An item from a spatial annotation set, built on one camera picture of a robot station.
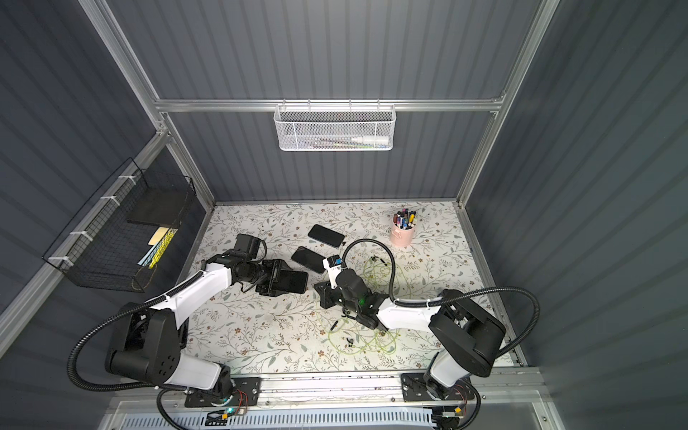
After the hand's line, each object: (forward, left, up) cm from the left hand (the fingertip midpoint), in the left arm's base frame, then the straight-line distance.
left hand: (295, 277), depth 85 cm
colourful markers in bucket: (+22, -38, +3) cm, 44 cm away
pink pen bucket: (+18, -37, -3) cm, 41 cm away
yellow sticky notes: (+5, +37, +16) cm, 41 cm away
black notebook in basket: (+16, +41, +16) cm, 47 cm away
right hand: (-4, -7, +1) cm, 8 cm away
